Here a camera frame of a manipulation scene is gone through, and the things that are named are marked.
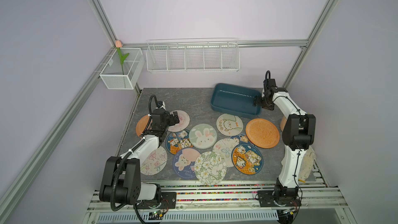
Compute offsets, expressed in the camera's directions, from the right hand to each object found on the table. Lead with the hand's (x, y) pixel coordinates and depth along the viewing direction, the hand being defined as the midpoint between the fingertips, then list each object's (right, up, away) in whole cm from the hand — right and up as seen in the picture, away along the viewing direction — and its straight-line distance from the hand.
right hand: (260, 103), depth 100 cm
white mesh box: (-80, +13, -23) cm, 84 cm away
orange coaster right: (0, -19, -4) cm, 19 cm away
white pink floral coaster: (-65, -33, -13) cm, 74 cm away
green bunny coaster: (-37, -21, -4) cm, 43 cm away
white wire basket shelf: (-44, +31, -3) cm, 53 cm away
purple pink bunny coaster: (-48, -34, -15) cm, 60 cm away
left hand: (-56, -6, -11) cm, 58 cm away
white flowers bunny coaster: (-33, -36, -17) cm, 51 cm away
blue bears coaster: (-53, -23, -6) cm, 58 cm away
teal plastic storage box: (-13, +2, +13) cm, 19 cm away
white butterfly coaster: (-24, -26, -9) cm, 37 cm away
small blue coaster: (-13, -22, -6) cm, 26 cm away
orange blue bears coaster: (-12, -32, -13) cm, 37 cm away
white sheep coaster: (-20, -15, +2) cm, 25 cm away
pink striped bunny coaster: (-50, -12, +4) cm, 51 cm away
